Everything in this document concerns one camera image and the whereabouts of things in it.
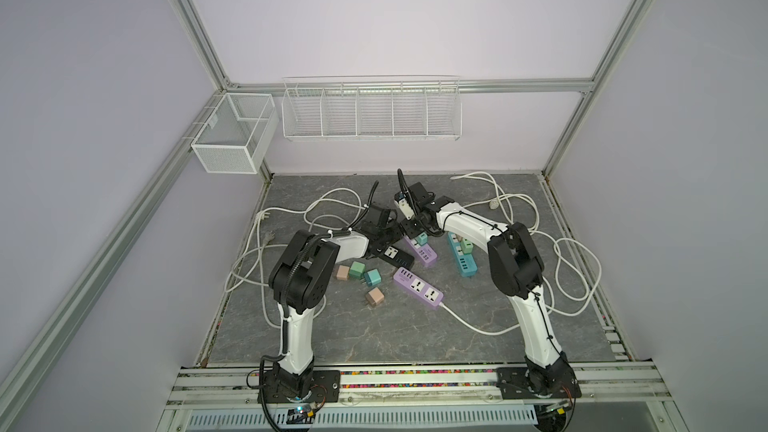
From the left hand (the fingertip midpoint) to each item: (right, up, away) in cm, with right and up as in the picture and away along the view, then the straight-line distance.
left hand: (406, 234), depth 99 cm
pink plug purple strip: (-10, -17, -12) cm, 23 cm away
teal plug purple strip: (-11, -13, -8) cm, 19 cm away
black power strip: (-3, -6, -5) cm, 9 cm away
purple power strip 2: (+3, -14, -11) cm, 18 cm away
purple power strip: (+6, -6, -5) cm, 10 cm away
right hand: (+2, +2, +2) cm, 3 cm away
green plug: (-16, -10, -7) cm, 20 cm away
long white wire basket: (-12, +44, +4) cm, 45 cm away
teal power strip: (+19, -8, -6) cm, 21 cm away
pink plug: (-20, -11, -7) cm, 24 cm away
